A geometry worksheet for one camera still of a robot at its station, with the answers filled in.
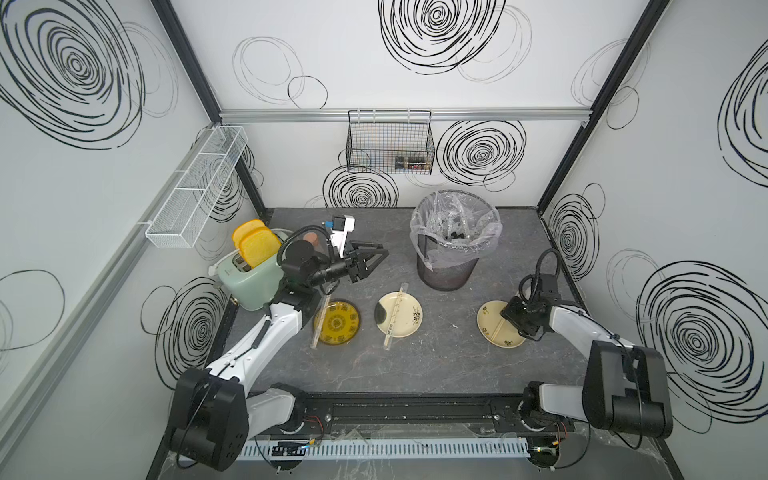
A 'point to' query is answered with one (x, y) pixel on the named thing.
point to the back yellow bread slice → (244, 228)
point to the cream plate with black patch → (410, 315)
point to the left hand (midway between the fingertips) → (383, 253)
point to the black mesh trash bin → (444, 278)
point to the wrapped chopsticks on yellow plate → (322, 317)
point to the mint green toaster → (254, 288)
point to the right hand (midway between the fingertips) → (509, 315)
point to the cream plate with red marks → (495, 328)
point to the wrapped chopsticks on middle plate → (403, 290)
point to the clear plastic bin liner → (455, 227)
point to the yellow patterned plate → (341, 323)
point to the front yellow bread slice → (258, 246)
